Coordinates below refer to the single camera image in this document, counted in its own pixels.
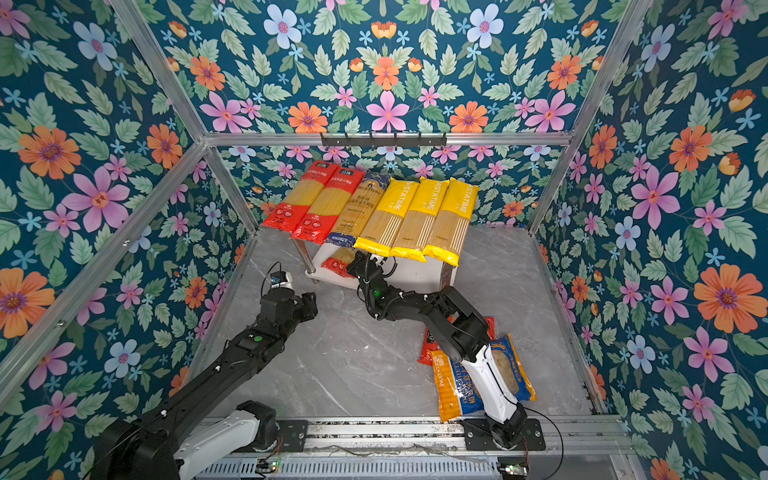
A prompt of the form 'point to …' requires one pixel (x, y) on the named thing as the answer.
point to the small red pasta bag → (430, 344)
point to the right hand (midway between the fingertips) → (354, 249)
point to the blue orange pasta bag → (457, 396)
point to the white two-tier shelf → (399, 272)
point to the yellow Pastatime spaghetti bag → (376, 234)
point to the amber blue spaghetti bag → (349, 224)
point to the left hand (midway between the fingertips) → (312, 289)
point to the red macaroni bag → (338, 266)
